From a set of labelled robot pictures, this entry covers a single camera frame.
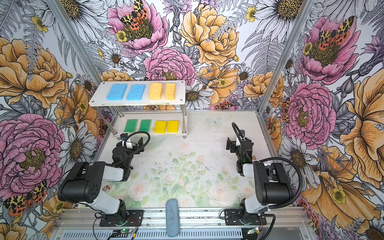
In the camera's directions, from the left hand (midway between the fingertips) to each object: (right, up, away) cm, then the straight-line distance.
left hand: (135, 141), depth 93 cm
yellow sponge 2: (+13, +9, +9) cm, 18 cm away
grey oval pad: (+26, -34, -22) cm, 48 cm away
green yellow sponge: (+3, +10, +9) cm, 14 cm away
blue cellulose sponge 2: (-5, +28, -12) cm, 31 cm away
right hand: (+62, 0, +1) cm, 62 cm away
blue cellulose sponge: (+5, +27, -12) cm, 30 cm away
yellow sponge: (+21, +9, +10) cm, 25 cm away
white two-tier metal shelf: (-24, +16, +25) cm, 38 cm away
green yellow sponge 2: (-7, +9, +10) cm, 15 cm away
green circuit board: (+3, -39, -22) cm, 45 cm away
